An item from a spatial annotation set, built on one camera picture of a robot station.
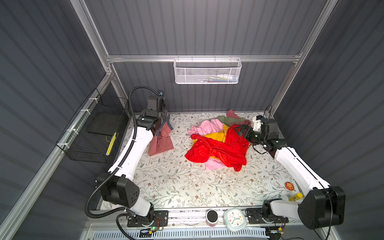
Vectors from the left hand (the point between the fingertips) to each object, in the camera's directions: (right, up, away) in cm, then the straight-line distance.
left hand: (155, 108), depth 78 cm
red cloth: (+43, -25, +11) cm, 51 cm away
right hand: (+47, -13, +4) cm, 49 cm away
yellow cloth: (+38, -16, +20) cm, 45 cm away
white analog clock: (+40, -54, -7) cm, 68 cm away
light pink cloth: (+28, -10, +24) cm, 38 cm away
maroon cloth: (+50, +1, +41) cm, 64 cm away
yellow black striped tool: (-19, -18, -9) cm, 27 cm away
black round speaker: (+29, -52, -8) cm, 61 cm away
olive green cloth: (+48, -5, +35) cm, 59 cm away
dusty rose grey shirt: (-2, -20, +24) cm, 31 cm away
